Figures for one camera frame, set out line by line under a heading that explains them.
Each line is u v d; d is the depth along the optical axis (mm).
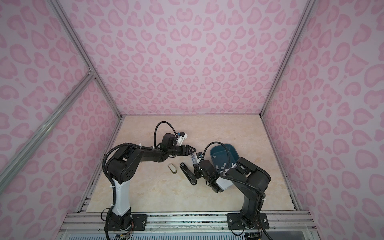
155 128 818
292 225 719
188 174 859
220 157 941
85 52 846
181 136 903
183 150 870
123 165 539
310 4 689
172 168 895
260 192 457
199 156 817
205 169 715
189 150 924
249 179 483
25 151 556
